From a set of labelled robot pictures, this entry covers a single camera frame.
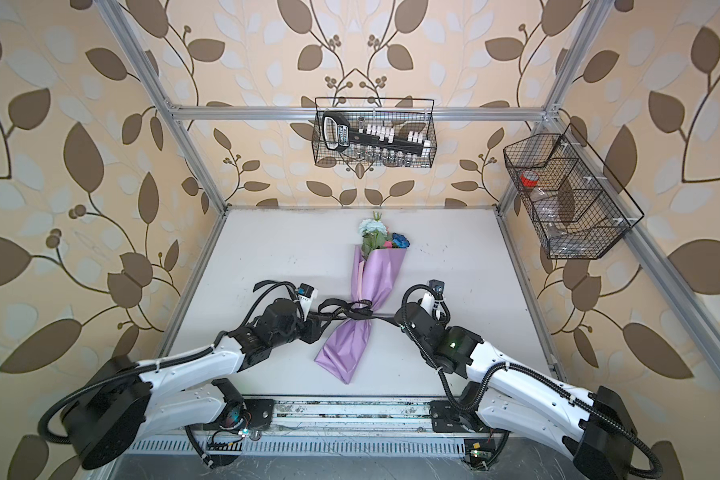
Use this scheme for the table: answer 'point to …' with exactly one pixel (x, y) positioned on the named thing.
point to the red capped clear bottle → (529, 182)
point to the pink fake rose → (388, 244)
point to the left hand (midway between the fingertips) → (327, 316)
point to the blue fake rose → (400, 240)
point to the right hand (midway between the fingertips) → (415, 312)
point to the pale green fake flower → (373, 231)
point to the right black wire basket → (579, 209)
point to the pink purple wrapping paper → (345, 349)
